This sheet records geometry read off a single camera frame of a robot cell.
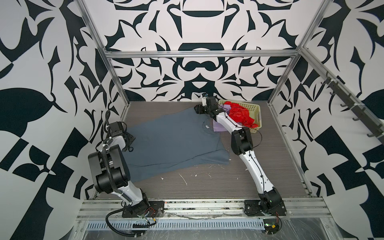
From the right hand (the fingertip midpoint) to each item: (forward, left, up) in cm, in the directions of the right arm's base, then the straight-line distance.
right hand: (197, 104), depth 112 cm
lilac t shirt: (-18, -13, -5) cm, 23 cm away
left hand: (-29, +43, +2) cm, 52 cm away
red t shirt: (-14, -28, +5) cm, 32 cm away
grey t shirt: (-26, +9, -5) cm, 29 cm away
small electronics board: (-73, -33, -7) cm, 81 cm away
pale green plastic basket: (-3, -41, -3) cm, 42 cm away
